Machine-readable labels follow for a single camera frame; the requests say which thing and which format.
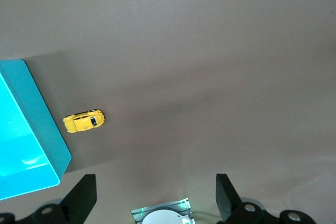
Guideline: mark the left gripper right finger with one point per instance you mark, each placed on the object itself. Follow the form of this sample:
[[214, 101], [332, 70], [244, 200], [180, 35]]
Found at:
[[228, 200]]

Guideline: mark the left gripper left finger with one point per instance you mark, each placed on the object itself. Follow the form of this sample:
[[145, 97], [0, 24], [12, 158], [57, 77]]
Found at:
[[78, 197]]

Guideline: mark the yellow beetle toy car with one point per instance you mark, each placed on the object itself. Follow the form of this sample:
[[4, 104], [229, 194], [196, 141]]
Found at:
[[84, 122]]

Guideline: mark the teal plastic storage bin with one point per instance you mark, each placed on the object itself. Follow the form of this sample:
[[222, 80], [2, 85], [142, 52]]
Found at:
[[23, 134]]

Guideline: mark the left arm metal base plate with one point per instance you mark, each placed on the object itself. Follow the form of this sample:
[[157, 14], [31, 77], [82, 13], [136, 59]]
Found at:
[[141, 208]]

